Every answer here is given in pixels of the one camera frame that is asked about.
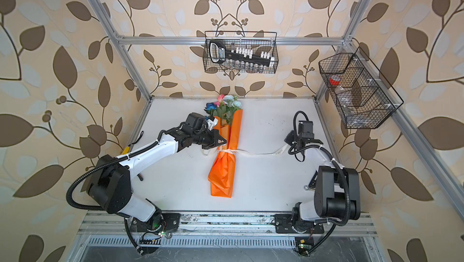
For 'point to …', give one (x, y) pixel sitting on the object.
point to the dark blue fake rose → (212, 105)
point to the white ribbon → (229, 151)
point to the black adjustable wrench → (312, 183)
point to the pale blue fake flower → (228, 100)
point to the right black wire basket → (362, 98)
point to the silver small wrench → (306, 188)
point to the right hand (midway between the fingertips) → (291, 140)
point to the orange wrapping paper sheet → (221, 177)
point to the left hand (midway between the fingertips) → (228, 140)
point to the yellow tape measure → (127, 149)
